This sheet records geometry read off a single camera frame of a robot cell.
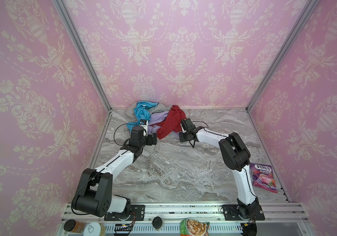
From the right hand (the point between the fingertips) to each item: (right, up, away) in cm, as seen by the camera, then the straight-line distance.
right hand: (182, 136), depth 103 cm
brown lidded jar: (-51, -35, -40) cm, 74 cm away
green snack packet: (+2, -40, -35) cm, 53 cm away
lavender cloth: (-19, +13, +6) cm, 24 cm away
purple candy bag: (+44, -21, -20) cm, 53 cm away
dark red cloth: (-7, +10, -1) cm, 12 cm away
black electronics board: (-32, -43, -30) cm, 62 cm away
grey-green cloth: (-20, +21, +9) cm, 31 cm away
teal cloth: (-29, +19, +2) cm, 35 cm away
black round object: (+30, -43, -32) cm, 61 cm away
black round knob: (-14, -34, -40) cm, 54 cm away
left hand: (-21, +3, -14) cm, 25 cm away
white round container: (-44, -39, -38) cm, 69 cm away
